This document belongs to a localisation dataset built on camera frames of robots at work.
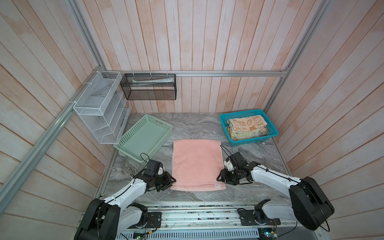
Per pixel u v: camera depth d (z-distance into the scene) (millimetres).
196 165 908
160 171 728
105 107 732
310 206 421
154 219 731
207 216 766
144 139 1034
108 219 405
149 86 1040
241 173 646
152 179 671
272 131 1004
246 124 1077
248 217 731
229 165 808
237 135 1028
